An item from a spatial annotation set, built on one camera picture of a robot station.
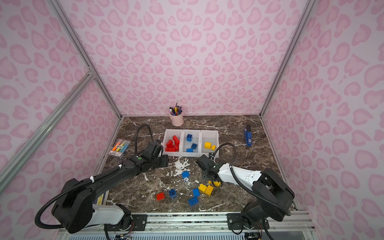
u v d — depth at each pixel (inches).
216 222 29.5
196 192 32.9
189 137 40.5
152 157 26.1
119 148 39.6
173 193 31.5
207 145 38.9
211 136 41.9
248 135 40.7
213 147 39.2
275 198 16.8
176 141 38.3
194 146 39.4
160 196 32.5
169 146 38.9
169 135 40.9
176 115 42.0
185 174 35.4
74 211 16.1
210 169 25.4
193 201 31.4
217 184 32.1
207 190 32.5
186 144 40.0
